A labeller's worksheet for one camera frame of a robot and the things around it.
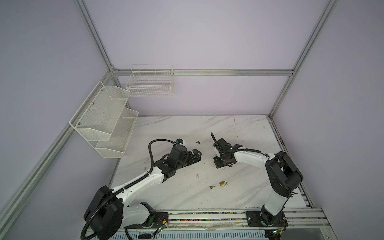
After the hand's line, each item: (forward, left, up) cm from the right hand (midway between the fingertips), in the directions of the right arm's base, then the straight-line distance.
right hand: (216, 162), depth 93 cm
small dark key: (+16, +12, -1) cm, 20 cm away
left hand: (-3, +13, +13) cm, 18 cm away
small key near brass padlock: (-15, +4, -2) cm, 15 cm away
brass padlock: (-13, -3, -2) cm, 13 cm away
